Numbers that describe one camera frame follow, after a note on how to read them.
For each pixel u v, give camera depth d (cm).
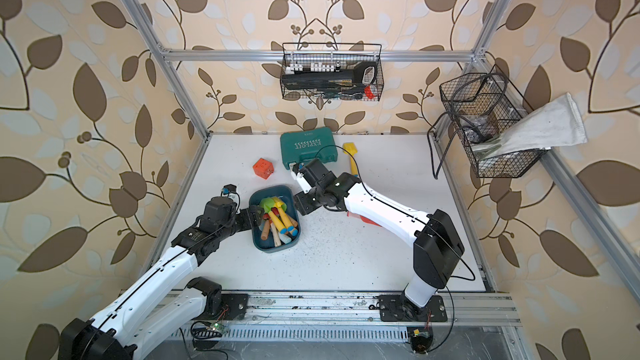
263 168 102
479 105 87
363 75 87
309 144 111
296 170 72
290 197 96
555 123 57
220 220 62
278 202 92
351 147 113
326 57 91
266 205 91
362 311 75
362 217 73
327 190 59
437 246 43
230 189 74
